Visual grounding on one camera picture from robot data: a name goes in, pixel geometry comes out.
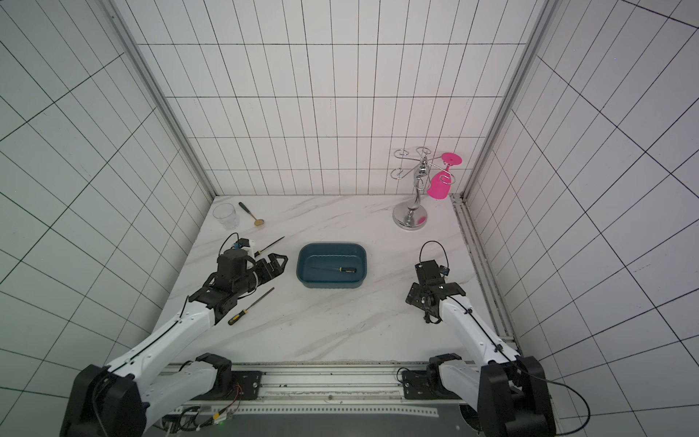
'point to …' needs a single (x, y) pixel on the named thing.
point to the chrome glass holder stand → (412, 215)
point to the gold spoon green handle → (258, 221)
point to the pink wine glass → (440, 184)
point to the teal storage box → (331, 265)
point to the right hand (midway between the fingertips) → (418, 298)
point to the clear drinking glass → (227, 215)
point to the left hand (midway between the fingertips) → (277, 267)
